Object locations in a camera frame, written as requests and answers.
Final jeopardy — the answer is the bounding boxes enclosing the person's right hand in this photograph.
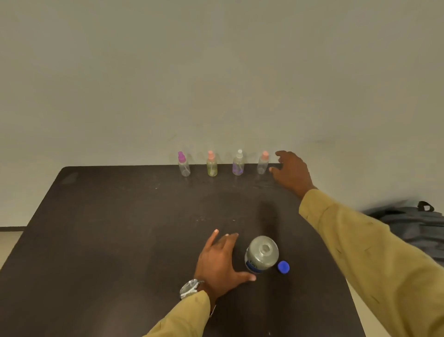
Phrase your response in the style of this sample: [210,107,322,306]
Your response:
[269,150,319,200]

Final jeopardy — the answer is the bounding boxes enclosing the person's left hand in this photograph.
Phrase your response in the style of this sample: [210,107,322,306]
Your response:
[193,229,257,308]

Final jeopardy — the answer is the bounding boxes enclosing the small clear bottle pink cap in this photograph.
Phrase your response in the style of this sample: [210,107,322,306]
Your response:
[257,151,270,175]

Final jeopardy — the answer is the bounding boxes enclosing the large clear bottle blue label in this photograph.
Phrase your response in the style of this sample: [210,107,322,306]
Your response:
[244,236,280,275]

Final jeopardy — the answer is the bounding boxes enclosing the purple-tinted spray bottle white cap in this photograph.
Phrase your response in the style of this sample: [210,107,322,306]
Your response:
[232,149,245,176]

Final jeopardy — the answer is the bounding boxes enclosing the yellow-green spray bottle orange cap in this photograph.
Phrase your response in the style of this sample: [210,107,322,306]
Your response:
[206,150,218,177]

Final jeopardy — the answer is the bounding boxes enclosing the small bottle magenta cap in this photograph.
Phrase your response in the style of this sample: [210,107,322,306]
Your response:
[177,151,191,178]

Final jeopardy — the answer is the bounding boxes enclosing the person's right forearm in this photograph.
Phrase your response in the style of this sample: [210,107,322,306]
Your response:
[298,188,444,337]

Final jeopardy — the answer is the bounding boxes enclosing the person's left forearm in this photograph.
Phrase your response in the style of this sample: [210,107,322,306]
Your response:
[142,291,211,337]

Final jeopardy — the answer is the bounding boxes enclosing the silver wristwatch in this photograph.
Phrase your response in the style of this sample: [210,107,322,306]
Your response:
[179,279,204,301]

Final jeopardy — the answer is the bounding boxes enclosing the grey backpack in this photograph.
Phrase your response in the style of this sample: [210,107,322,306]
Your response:
[362,201,444,268]

